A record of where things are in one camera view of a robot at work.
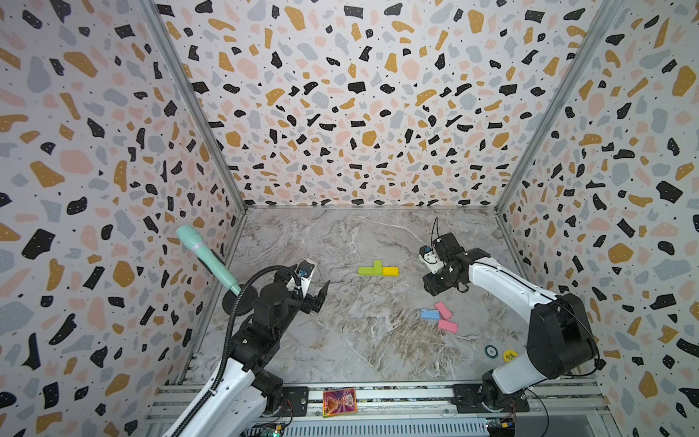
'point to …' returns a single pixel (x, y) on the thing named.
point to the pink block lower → (448, 325)
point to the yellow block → (390, 271)
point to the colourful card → (339, 401)
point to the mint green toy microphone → (191, 236)
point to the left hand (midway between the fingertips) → (315, 272)
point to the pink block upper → (442, 309)
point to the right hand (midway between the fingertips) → (437, 283)
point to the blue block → (431, 314)
